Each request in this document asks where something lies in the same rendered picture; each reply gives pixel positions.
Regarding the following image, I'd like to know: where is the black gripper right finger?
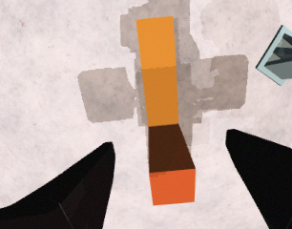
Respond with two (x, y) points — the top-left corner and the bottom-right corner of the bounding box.
(225, 130), (292, 229)

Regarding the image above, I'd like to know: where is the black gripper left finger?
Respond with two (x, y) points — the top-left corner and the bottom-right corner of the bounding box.
(0, 142), (115, 229)

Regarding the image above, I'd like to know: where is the orange rectangular bar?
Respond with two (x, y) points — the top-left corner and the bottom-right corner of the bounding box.
(136, 15), (196, 206)

